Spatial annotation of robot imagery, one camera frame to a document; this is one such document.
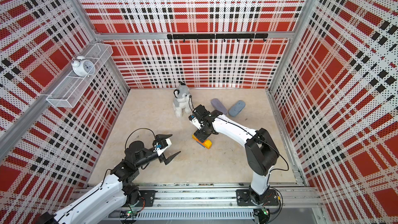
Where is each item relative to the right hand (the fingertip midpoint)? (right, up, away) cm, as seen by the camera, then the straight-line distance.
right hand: (206, 133), depth 87 cm
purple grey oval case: (+8, +15, +21) cm, 27 cm away
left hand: (-15, -3, -9) cm, 17 cm away
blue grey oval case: (+22, +14, +21) cm, 33 cm away
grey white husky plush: (-16, +18, +9) cm, 26 cm away
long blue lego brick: (-2, -7, +3) cm, 8 cm away
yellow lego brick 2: (-7, -4, +5) cm, 9 cm away
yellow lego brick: (+1, -6, 0) cm, 6 cm away
